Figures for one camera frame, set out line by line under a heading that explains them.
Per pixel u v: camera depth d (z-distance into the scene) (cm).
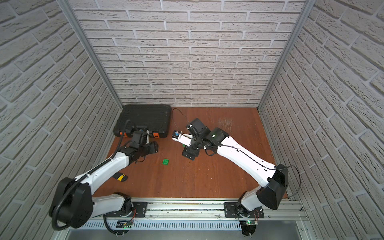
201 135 54
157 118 105
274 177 41
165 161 89
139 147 66
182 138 62
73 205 40
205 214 73
